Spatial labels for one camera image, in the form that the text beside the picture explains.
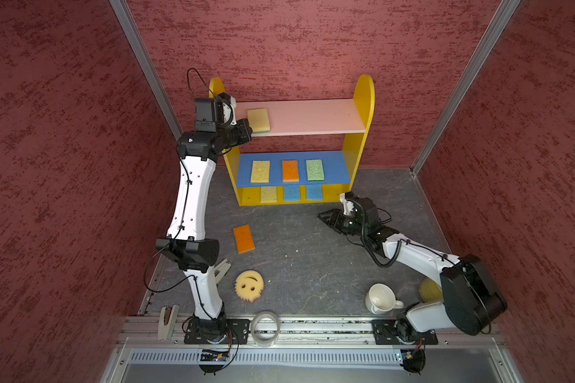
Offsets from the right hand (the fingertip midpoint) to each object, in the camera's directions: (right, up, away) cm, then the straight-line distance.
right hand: (319, 220), depth 84 cm
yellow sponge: (-24, +20, +16) cm, 35 cm away
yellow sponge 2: (-21, +9, +22) cm, 32 cm away
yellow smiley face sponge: (-25, -22, -3) cm, 33 cm away
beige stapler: (-49, -31, -11) cm, 59 cm away
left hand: (-23, +29, -10) cm, 38 cm away
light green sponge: (0, +20, +16) cm, 25 cm away
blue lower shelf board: (+9, +20, +17) cm, 27 cm away
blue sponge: (0, +10, +24) cm, 26 cm away
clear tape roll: (-19, -35, -8) cm, 40 cm away
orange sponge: (-11, +19, +16) cm, 27 cm away
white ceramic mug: (+20, -26, -6) cm, 33 cm away
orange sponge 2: (-30, -9, +10) cm, 33 cm away
